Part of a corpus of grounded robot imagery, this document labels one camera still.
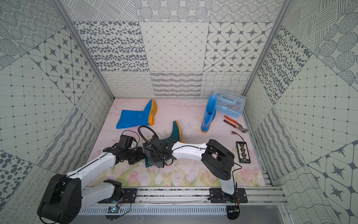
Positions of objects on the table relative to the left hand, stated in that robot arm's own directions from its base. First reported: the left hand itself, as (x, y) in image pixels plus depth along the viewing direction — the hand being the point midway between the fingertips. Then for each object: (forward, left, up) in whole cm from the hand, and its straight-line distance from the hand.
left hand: (149, 156), depth 84 cm
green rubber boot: (+13, -16, +2) cm, 21 cm away
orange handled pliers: (+27, -63, -4) cm, 68 cm away
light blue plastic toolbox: (+39, -55, +7) cm, 68 cm away
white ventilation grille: (-27, -8, -4) cm, 28 cm away
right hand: (0, -4, 0) cm, 4 cm away
